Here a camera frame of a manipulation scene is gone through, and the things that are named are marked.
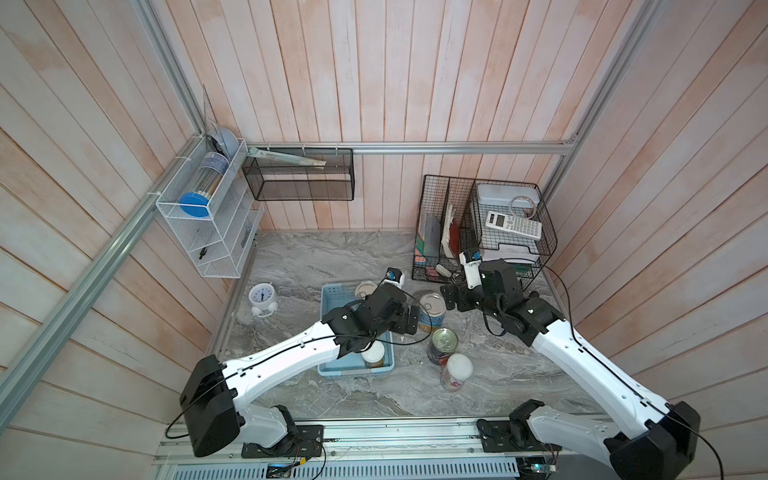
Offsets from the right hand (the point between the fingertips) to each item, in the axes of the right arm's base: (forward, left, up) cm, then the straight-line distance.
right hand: (454, 282), depth 79 cm
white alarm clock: (+5, +60, -18) cm, 62 cm away
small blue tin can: (-2, +5, -11) cm, 12 cm away
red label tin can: (-12, +2, -11) cm, 17 cm away
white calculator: (+23, -22, 0) cm, 32 cm away
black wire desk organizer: (+41, -2, -4) cm, 41 cm away
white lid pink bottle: (-20, 0, -10) cm, 22 cm away
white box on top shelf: (+37, -22, +1) cm, 43 cm away
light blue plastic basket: (+5, +36, -17) cm, 40 cm away
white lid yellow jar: (-15, +22, -15) cm, 30 cm away
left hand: (-8, +14, -3) cm, 17 cm away
